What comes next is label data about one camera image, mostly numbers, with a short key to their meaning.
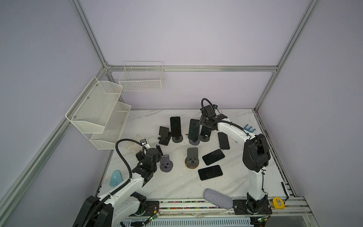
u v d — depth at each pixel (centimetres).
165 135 96
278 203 74
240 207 73
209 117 74
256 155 53
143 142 73
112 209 42
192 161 86
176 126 93
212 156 93
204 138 103
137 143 70
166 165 84
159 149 80
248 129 107
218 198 75
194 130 96
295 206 77
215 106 85
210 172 86
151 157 64
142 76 96
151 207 74
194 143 100
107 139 75
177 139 101
